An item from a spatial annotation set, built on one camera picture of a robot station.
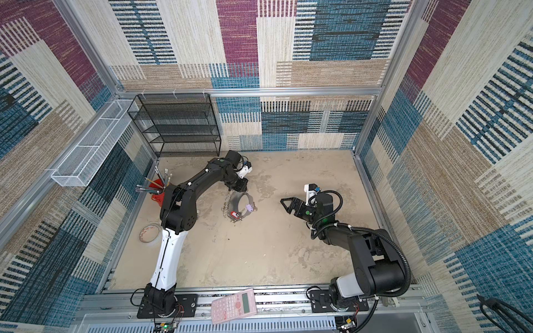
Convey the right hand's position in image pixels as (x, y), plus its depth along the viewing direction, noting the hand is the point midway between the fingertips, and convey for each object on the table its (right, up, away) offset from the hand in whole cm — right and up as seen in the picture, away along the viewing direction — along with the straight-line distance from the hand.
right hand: (289, 205), depth 90 cm
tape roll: (-60, -12, +1) cm, 61 cm away
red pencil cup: (-58, +8, +5) cm, 59 cm away
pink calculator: (-20, -32, -18) cm, 42 cm away
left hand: (-20, +6, +14) cm, 25 cm away
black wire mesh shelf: (-55, +40, +18) cm, 71 cm away
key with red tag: (-24, -5, +6) cm, 25 cm away
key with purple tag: (-17, -2, +9) cm, 20 cm away
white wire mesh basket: (-73, +16, -18) cm, 77 cm away
